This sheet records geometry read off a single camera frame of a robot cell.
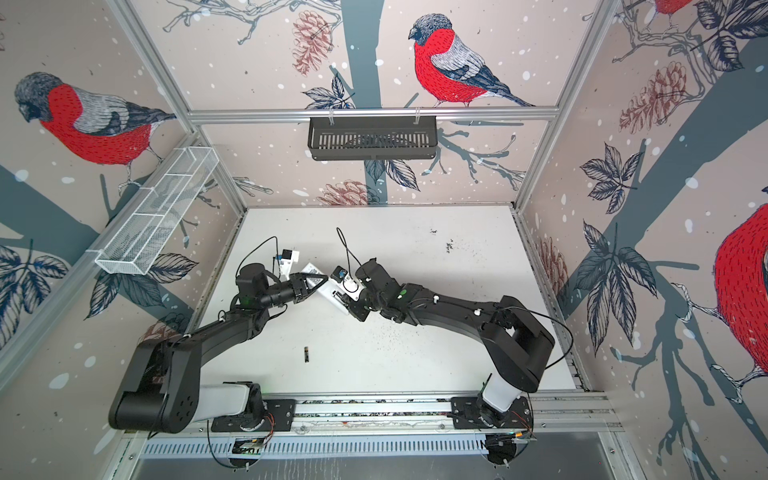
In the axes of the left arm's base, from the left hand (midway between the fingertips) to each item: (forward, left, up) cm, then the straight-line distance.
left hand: (324, 282), depth 80 cm
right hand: (-2, -5, -5) cm, 8 cm away
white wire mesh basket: (+15, +45, +13) cm, 49 cm away
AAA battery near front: (-14, +6, -17) cm, 22 cm away
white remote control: (-1, -2, -3) cm, 4 cm away
